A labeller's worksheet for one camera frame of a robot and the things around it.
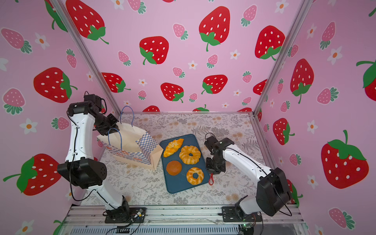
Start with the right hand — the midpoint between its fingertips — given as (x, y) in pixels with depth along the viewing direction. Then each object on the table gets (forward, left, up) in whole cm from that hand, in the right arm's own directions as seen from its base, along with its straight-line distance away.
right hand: (213, 171), depth 79 cm
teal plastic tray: (+5, +17, -8) cm, 20 cm away
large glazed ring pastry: (+10, +17, -5) cm, 21 cm away
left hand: (+15, +52, +17) cm, 57 cm away
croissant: (+17, +26, -5) cm, 32 cm away
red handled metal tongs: (-4, +1, +1) cm, 4 cm away
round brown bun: (+3, +23, -5) cm, 24 cm away
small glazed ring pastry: (-3, +11, -7) cm, 14 cm away
